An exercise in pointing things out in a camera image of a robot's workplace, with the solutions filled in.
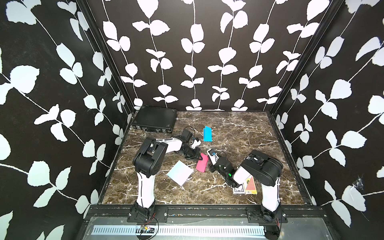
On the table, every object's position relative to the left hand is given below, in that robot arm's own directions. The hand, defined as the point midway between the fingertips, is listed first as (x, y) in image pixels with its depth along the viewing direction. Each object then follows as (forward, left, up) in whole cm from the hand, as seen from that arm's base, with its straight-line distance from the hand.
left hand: (202, 156), depth 94 cm
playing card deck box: (-21, -19, 0) cm, 29 cm away
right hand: (+1, -4, -1) cm, 4 cm away
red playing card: (-21, -26, 0) cm, 33 cm away
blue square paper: (+19, -5, -2) cm, 20 cm away
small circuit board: (-37, +30, -2) cm, 47 cm away
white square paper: (-10, +14, -2) cm, 17 cm away
